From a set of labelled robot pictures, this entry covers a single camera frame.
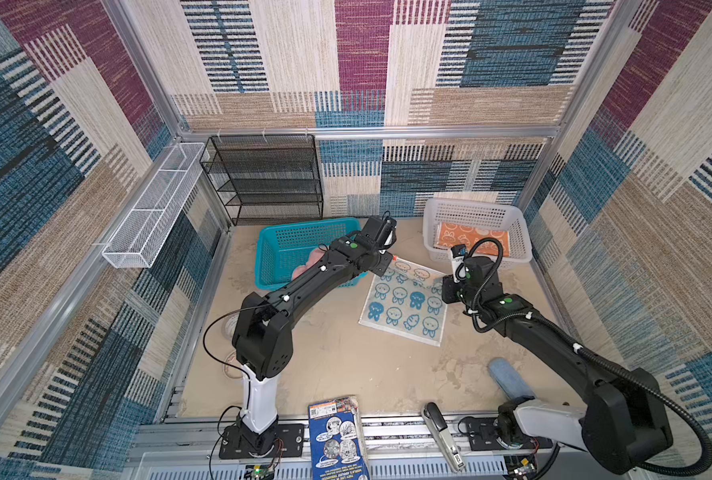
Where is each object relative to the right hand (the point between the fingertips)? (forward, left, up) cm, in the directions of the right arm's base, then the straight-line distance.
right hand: (447, 282), depth 86 cm
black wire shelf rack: (+43, +57, +6) cm, 72 cm away
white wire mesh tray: (+5, +76, +21) cm, 79 cm away
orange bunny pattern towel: (+29, -17, -13) cm, 36 cm away
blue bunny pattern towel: (+3, +9, -15) cm, 18 cm away
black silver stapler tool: (-34, +7, -9) cm, 36 cm away
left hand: (+8, +19, +4) cm, 21 cm away
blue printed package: (-36, +31, -11) cm, 49 cm away
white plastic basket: (+36, -14, -8) cm, 40 cm away
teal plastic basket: (+25, +53, -13) cm, 60 cm away
